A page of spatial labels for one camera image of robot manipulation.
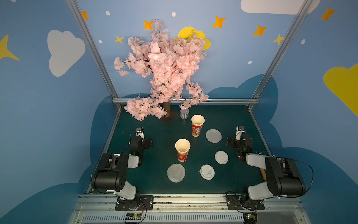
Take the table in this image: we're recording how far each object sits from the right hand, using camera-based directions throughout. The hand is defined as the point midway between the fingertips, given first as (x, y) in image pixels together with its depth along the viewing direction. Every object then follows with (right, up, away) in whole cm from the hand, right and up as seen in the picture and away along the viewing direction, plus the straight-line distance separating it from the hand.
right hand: (238, 135), depth 95 cm
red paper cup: (-39, -5, -13) cm, 41 cm away
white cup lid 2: (-13, -14, -4) cm, 20 cm away
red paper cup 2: (-28, +10, +1) cm, 30 cm away
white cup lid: (-23, -22, -10) cm, 33 cm away
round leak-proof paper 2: (-15, -2, +8) cm, 17 cm away
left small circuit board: (-65, -41, -22) cm, 80 cm away
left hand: (-65, 0, 0) cm, 65 cm away
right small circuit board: (-2, -42, -22) cm, 47 cm away
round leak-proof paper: (-43, -23, -10) cm, 49 cm away
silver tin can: (-37, +16, +16) cm, 43 cm away
